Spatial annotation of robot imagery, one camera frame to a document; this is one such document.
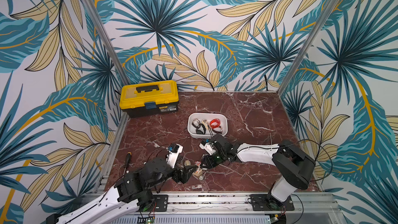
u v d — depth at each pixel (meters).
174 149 0.60
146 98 0.92
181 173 0.61
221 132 0.95
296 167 0.46
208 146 0.80
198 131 0.95
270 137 0.96
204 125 0.98
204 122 1.00
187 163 0.85
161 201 0.73
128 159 0.86
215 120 1.03
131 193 0.49
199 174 0.80
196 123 1.01
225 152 0.69
